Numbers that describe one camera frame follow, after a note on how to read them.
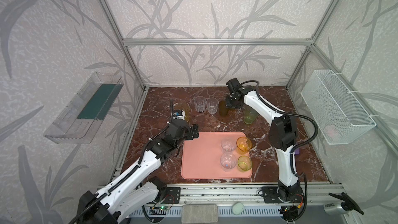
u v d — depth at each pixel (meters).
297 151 0.87
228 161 0.83
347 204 0.58
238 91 0.69
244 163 0.83
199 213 0.67
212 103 1.06
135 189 0.57
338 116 0.63
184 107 1.10
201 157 0.85
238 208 0.69
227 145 0.89
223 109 1.02
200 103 1.07
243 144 0.89
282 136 0.56
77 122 0.63
